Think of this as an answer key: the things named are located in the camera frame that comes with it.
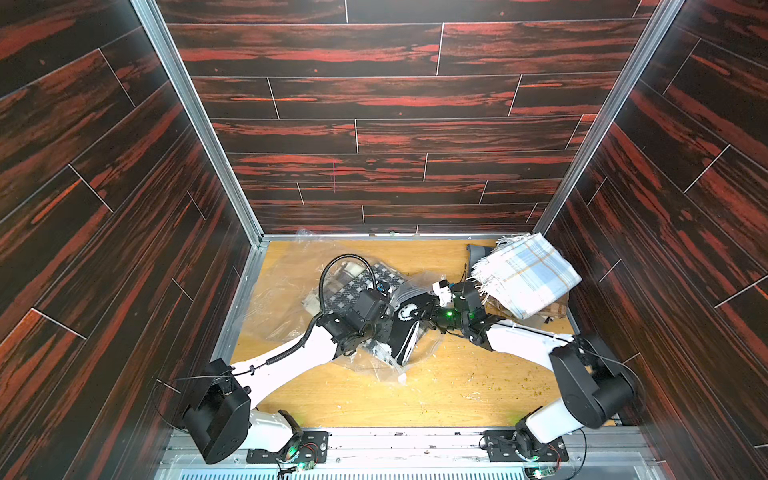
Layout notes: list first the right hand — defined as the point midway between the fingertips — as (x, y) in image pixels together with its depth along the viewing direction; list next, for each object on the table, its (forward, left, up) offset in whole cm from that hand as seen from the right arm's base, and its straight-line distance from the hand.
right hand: (413, 309), depth 88 cm
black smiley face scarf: (-3, +2, +1) cm, 3 cm away
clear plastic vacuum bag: (+5, +45, -7) cm, 46 cm away
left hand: (-6, +7, +3) cm, 10 cm away
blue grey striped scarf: (+30, -25, -7) cm, 39 cm away
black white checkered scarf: (+14, +21, -5) cm, 26 cm away
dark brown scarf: (+4, -45, -4) cm, 45 cm away
